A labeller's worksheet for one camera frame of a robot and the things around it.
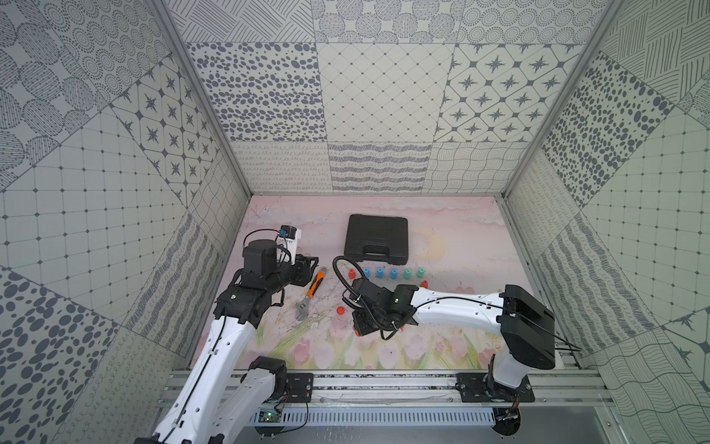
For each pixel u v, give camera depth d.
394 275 0.95
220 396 0.43
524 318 0.49
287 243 0.64
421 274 0.95
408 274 0.95
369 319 0.60
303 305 0.89
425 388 0.76
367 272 0.95
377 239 1.02
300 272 0.65
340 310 0.88
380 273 0.95
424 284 0.92
